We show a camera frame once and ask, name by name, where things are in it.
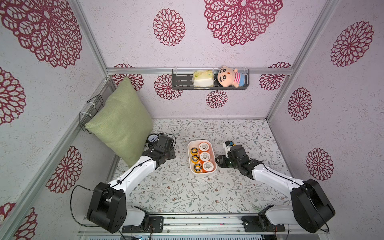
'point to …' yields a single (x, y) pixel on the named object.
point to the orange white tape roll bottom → (208, 166)
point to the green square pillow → (123, 121)
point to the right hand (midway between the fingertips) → (216, 157)
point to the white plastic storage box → (192, 143)
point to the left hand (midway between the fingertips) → (169, 152)
